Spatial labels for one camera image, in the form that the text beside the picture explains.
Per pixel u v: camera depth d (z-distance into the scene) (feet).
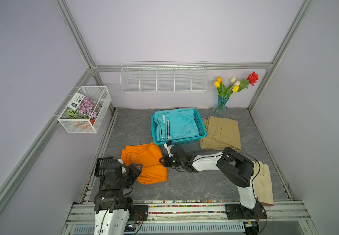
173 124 3.32
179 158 2.38
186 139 3.08
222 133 3.39
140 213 2.37
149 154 3.00
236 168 1.67
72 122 2.41
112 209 1.58
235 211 2.42
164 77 3.24
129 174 2.08
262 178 2.73
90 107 2.48
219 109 3.57
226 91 3.42
